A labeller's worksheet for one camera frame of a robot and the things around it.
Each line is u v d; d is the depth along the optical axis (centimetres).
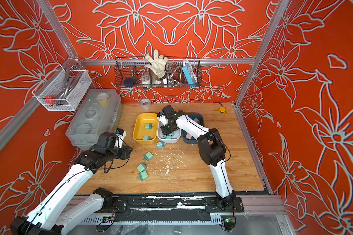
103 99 100
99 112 94
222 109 114
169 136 98
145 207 73
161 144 92
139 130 104
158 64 92
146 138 97
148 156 89
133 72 102
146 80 93
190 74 88
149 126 103
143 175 81
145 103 121
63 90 76
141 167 85
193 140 97
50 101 70
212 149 54
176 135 100
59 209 43
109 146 58
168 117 76
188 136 96
